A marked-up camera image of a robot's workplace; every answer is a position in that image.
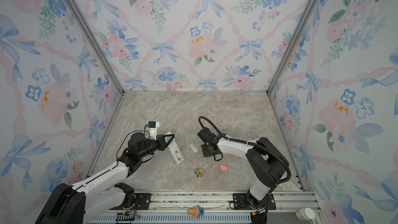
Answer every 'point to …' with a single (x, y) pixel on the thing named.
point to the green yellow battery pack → (199, 172)
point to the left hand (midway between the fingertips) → (173, 135)
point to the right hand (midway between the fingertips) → (207, 150)
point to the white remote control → (174, 149)
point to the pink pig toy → (224, 168)
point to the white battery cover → (194, 147)
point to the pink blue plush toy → (196, 211)
